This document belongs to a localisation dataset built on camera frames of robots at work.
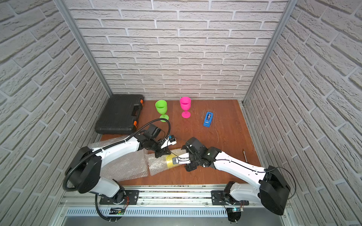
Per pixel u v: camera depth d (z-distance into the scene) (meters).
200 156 0.59
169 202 0.75
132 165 0.85
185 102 0.99
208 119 1.03
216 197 0.74
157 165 0.79
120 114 1.00
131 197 0.73
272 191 0.40
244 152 0.90
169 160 0.79
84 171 0.43
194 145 0.60
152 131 0.69
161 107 0.95
